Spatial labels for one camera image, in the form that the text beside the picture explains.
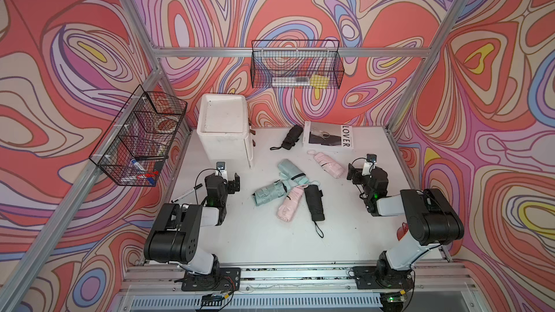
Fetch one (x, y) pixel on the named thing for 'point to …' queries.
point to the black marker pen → (197, 186)
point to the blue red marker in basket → (149, 176)
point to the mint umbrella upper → (287, 170)
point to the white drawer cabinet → (222, 128)
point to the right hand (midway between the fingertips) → (359, 168)
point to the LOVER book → (328, 135)
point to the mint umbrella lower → (269, 193)
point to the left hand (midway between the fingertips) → (226, 174)
